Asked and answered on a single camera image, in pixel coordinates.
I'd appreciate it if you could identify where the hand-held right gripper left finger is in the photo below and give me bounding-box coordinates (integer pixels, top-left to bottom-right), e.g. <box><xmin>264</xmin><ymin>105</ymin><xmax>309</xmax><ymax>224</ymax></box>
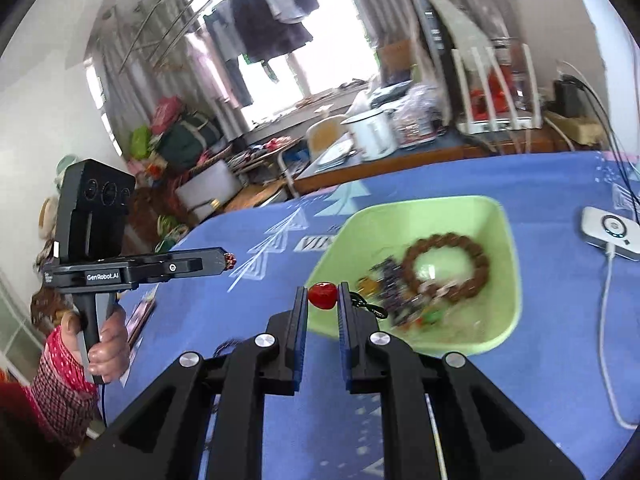
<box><xmin>60</xmin><ymin>287</ymin><xmax>308</xmax><ymax>480</ymax></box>

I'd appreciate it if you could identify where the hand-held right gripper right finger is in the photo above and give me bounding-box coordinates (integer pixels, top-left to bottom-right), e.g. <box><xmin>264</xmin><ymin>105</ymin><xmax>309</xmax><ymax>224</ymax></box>
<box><xmin>337</xmin><ymin>282</ymin><xmax>586</xmax><ymax>480</ymax></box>

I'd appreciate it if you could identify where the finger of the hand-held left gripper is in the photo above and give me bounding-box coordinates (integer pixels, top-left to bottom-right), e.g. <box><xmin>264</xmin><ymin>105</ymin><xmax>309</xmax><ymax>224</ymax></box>
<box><xmin>136</xmin><ymin>247</ymin><xmax>230</xmax><ymax>285</ymax></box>

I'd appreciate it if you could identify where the red pendant with black cord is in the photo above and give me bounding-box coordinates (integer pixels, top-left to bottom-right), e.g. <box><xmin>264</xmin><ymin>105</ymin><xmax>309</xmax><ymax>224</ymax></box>
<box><xmin>307</xmin><ymin>282</ymin><xmax>388</xmax><ymax>320</ymax></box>

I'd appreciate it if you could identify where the dark purple bead bracelet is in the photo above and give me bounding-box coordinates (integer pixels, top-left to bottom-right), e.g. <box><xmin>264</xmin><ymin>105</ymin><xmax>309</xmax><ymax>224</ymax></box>
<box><xmin>372</xmin><ymin>255</ymin><xmax>427</xmax><ymax>332</ymax></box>

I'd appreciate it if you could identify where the small orange green charm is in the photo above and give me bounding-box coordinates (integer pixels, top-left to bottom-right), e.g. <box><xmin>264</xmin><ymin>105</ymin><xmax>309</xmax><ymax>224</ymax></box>
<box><xmin>411</xmin><ymin>310</ymin><xmax>447</xmax><ymax>332</ymax></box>

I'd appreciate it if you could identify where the brown wooden bead bracelet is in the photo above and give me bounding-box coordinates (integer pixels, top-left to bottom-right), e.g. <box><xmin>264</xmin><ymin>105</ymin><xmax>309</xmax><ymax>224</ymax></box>
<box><xmin>400</xmin><ymin>232</ymin><xmax>492</xmax><ymax>304</ymax></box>

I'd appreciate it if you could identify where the green plastic tray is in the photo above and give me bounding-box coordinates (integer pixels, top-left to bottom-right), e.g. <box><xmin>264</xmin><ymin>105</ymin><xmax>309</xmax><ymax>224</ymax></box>
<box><xmin>305</xmin><ymin>195</ymin><xmax>524</xmax><ymax>359</ymax></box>

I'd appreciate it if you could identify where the person's left forearm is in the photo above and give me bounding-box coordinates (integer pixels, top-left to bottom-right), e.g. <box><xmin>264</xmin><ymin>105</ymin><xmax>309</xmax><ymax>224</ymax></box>
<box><xmin>27</xmin><ymin>324</ymin><xmax>103</xmax><ymax>453</ymax></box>

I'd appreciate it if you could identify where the person's left hand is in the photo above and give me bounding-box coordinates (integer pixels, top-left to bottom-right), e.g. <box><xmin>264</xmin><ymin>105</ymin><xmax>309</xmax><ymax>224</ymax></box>
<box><xmin>66</xmin><ymin>305</ymin><xmax>129</xmax><ymax>386</ymax></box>

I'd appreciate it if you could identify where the clear plastic packet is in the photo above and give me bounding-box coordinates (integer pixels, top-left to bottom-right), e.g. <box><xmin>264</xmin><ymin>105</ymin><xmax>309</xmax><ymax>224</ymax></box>
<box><xmin>124</xmin><ymin>299</ymin><xmax>157</xmax><ymax>347</ymax></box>

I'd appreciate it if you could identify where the white storage box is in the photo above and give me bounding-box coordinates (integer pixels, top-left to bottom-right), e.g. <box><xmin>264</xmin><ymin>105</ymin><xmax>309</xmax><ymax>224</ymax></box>
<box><xmin>175</xmin><ymin>161</ymin><xmax>242</xmax><ymax>212</ymax></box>

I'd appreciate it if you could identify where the bright green bag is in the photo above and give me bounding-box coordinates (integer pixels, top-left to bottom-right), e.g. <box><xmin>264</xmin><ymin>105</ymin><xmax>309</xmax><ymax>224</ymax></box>
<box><xmin>129</xmin><ymin>126</ymin><xmax>154</xmax><ymax>159</ymax></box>

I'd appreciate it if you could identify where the dark green duffel bag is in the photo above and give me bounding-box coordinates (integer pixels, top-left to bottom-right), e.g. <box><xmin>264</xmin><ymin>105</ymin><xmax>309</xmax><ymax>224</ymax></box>
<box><xmin>157</xmin><ymin>111</ymin><xmax>224</xmax><ymax>169</ymax></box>

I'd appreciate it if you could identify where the pink bag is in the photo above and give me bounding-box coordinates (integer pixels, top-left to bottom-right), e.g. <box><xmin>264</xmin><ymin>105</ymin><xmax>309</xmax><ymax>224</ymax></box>
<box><xmin>150</xmin><ymin>97</ymin><xmax>184</xmax><ymax>134</ymax></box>

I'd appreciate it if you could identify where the grey striped curtain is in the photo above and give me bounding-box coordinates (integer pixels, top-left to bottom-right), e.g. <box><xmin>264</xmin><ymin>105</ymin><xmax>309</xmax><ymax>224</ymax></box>
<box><xmin>92</xmin><ymin>30</ymin><xmax>251</xmax><ymax>141</ymax></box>
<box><xmin>334</xmin><ymin>0</ymin><xmax>417</xmax><ymax>47</ymax></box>

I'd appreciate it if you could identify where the hanging pink shirt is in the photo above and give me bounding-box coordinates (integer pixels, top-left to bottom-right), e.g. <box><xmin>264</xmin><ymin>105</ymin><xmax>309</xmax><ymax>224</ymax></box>
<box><xmin>186</xmin><ymin>35</ymin><xmax>232</xmax><ymax>107</ymax></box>

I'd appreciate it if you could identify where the white enamel mug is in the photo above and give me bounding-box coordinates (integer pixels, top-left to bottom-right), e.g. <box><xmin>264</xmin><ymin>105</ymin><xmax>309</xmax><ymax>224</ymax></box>
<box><xmin>344</xmin><ymin>109</ymin><xmax>397</xmax><ymax>162</ymax></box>

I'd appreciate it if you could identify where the wooden desk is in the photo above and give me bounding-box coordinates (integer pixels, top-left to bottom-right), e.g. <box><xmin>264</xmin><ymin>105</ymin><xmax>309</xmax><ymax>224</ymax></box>
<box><xmin>294</xmin><ymin>120</ymin><xmax>603</xmax><ymax>197</ymax></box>

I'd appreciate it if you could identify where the hanging grey shirt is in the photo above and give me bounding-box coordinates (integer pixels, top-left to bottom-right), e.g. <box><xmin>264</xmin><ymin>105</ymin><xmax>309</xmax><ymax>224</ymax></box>
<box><xmin>204</xmin><ymin>2</ymin><xmax>255</xmax><ymax>108</ymax></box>

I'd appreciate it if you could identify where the clear crinkled plastic bag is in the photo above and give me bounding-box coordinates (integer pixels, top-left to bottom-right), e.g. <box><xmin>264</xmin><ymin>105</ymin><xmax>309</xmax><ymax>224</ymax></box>
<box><xmin>394</xmin><ymin>85</ymin><xmax>447</xmax><ymax>147</ymax></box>

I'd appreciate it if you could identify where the blue printed tablecloth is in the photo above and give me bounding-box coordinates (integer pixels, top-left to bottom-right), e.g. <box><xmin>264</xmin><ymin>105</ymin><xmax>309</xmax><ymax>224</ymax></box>
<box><xmin>95</xmin><ymin>150</ymin><xmax>640</xmax><ymax>480</ymax></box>

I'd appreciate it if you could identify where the hanging dark jacket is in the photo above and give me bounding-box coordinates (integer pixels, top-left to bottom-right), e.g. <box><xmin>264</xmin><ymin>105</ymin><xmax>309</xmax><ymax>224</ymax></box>
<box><xmin>231</xmin><ymin>0</ymin><xmax>314</xmax><ymax>62</ymax></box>

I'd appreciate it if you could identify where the white router with antennas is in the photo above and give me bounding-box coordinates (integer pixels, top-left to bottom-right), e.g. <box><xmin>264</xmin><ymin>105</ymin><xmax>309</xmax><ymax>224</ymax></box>
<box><xmin>451</xmin><ymin>42</ymin><xmax>544</xmax><ymax>134</ymax></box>

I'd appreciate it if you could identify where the cardboard box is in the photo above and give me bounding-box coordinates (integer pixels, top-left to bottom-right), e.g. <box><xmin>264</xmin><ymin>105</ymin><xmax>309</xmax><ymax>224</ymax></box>
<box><xmin>375</xmin><ymin>40</ymin><xmax>420</xmax><ymax>84</ymax></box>

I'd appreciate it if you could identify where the white oval device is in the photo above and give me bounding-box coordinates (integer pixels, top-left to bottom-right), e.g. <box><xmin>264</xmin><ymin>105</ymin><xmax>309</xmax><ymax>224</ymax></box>
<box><xmin>580</xmin><ymin>205</ymin><xmax>640</xmax><ymax>262</ymax></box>

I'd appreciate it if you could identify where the black power adapter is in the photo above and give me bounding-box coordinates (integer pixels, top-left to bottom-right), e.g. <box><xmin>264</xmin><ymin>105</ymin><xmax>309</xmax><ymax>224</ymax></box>
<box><xmin>554</xmin><ymin>76</ymin><xmax>582</xmax><ymax>117</ymax></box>

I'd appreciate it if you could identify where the white cable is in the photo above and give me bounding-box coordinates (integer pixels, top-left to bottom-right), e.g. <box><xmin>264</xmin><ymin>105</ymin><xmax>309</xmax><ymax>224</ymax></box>
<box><xmin>597</xmin><ymin>244</ymin><xmax>640</xmax><ymax>431</ymax></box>

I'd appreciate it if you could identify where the black wall cable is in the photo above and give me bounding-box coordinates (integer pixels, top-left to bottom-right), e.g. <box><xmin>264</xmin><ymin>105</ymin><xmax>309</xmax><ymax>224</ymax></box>
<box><xmin>557</xmin><ymin>60</ymin><xmax>640</xmax><ymax>186</ymax></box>

